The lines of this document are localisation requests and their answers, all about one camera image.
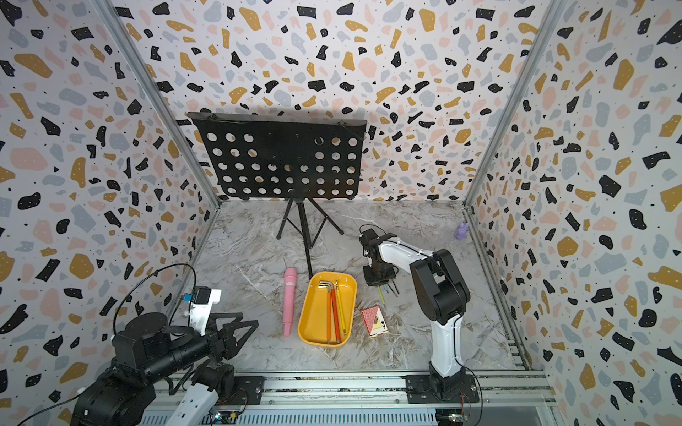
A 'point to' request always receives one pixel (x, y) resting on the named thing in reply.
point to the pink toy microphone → (289, 300)
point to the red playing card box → (375, 321)
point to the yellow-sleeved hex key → (340, 307)
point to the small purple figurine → (462, 232)
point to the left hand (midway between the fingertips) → (250, 320)
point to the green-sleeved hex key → (381, 295)
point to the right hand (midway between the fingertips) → (375, 283)
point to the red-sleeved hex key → (335, 309)
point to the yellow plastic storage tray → (313, 319)
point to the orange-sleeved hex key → (329, 315)
